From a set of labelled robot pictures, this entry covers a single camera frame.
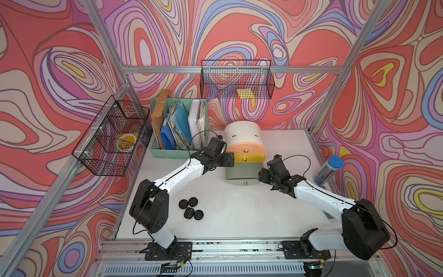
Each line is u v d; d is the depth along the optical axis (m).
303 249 0.66
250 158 0.88
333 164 0.80
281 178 0.67
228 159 0.78
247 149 0.83
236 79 0.96
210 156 0.66
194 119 0.91
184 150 1.05
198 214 0.82
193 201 0.86
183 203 0.86
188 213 0.82
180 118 0.92
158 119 0.81
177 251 0.73
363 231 0.41
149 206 0.45
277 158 0.80
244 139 0.87
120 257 0.74
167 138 0.93
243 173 0.89
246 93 0.91
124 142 0.70
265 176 0.80
